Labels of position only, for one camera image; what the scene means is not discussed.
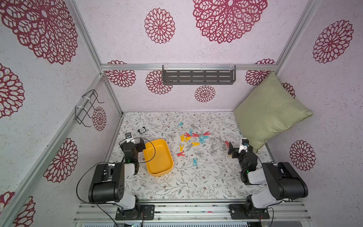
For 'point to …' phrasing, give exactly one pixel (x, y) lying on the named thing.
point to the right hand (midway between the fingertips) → (238, 141)
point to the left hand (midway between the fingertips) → (134, 140)
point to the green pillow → (269, 111)
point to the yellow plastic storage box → (159, 159)
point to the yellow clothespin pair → (182, 138)
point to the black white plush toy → (142, 130)
